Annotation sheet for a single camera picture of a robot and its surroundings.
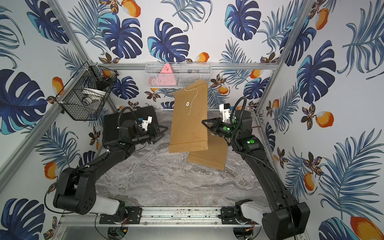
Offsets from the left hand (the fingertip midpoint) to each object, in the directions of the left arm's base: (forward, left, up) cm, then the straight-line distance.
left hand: (165, 129), depth 79 cm
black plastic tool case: (+17, +43, -16) cm, 49 cm away
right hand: (-2, -19, +11) cm, 22 cm away
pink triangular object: (+31, +4, +11) cm, 33 cm away
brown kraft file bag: (+7, -12, +9) cm, 17 cm away
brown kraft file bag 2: (-2, -29, -23) cm, 37 cm away
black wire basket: (+28, +50, +11) cm, 58 cm away
